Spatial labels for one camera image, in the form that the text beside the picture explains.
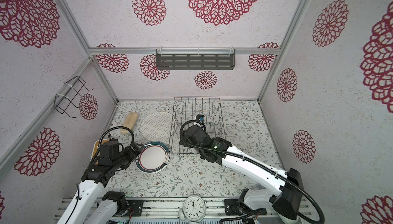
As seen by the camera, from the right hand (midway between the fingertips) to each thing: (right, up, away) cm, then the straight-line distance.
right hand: (185, 133), depth 73 cm
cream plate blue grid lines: (-22, +1, +33) cm, 39 cm away
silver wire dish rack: (-3, +13, +40) cm, 42 cm away
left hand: (-24, -11, +7) cm, 28 cm away
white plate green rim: (-20, -17, +17) cm, 31 cm away
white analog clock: (+4, -35, -3) cm, 35 cm away
